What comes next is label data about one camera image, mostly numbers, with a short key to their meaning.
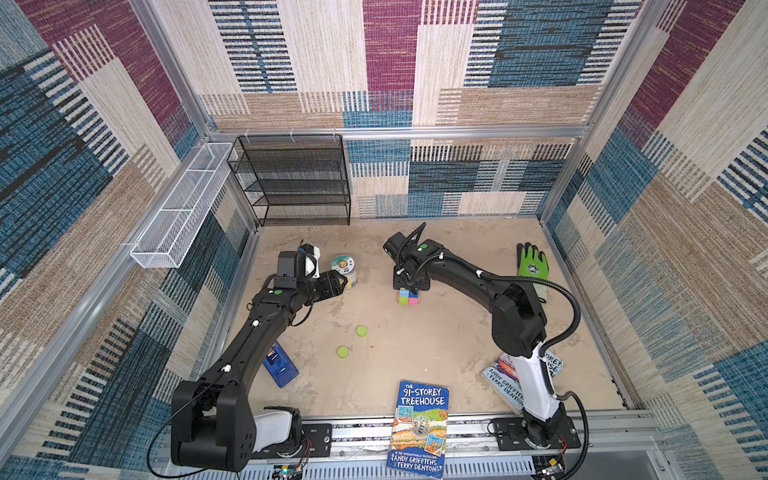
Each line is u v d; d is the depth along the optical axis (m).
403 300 0.96
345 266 0.97
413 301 0.97
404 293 0.94
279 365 0.81
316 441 0.73
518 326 0.54
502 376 0.81
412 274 0.70
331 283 0.74
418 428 0.73
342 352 0.87
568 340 0.51
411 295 0.97
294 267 0.65
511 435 0.73
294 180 1.08
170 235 0.71
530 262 1.05
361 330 0.91
